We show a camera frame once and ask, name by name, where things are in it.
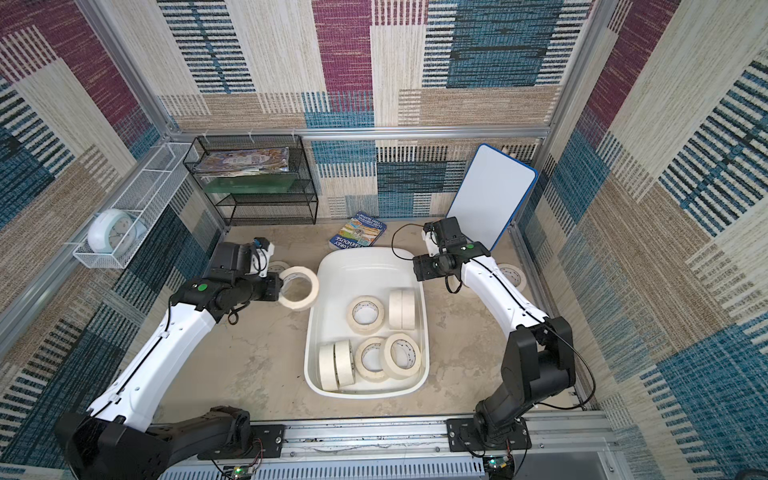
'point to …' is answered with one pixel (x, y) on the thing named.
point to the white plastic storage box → (343, 276)
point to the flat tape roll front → (368, 375)
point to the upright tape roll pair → (401, 309)
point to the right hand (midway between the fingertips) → (428, 262)
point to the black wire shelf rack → (298, 206)
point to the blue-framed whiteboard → (493, 192)
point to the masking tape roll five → (307, 302)
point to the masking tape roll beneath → (369, 328)
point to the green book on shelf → (249, 184)
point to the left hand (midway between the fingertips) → (279, 280)
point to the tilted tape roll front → (402, 354)
